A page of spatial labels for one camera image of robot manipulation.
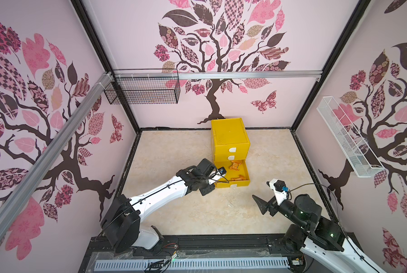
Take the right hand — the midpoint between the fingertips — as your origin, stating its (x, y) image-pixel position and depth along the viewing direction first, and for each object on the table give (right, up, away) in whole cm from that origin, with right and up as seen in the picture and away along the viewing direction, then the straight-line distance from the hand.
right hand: (261, 191), depth 70 cm
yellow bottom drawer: (-2, +4, +26) cm, 27 cm away
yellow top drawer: (-9, +17, +15) cm, 25 cm away
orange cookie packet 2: (-4, +1, +24) cm, 25 cm away
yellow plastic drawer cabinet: (-11, +22, +17) cm, 30 cm away
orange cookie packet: (-7, +8, +30) cm, 31 cm away
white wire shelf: (+38, +14, -5) cm, 41 cm away
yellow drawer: (-11, +13, +20) cm, 26 cm away
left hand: (-23, 0, +12) cm, 26 cm away
